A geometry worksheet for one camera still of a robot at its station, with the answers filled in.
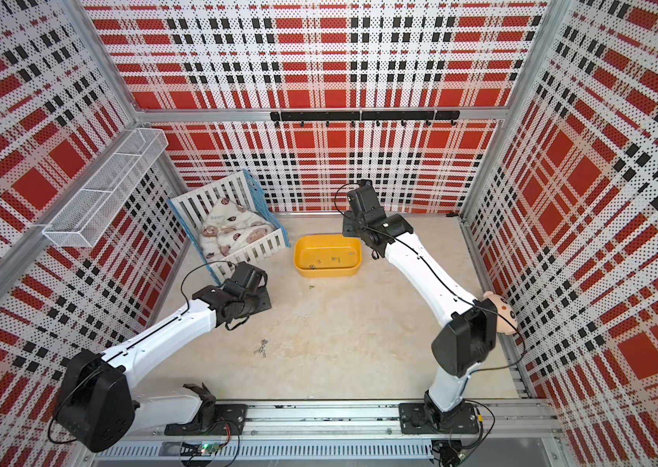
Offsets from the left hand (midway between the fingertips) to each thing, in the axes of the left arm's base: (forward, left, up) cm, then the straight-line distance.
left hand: (268, 301), depth 86 cm
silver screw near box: (+10, -11, -8) cm, 17 cm away
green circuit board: (-36, +11, -7) cm, 38 cm away
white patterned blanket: (+36, +24, -6) cm, 44 cm away
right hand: (+15, -27, +19) cm, 37 cm away
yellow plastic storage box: (+24, -13, -9) cm, 29 cm away
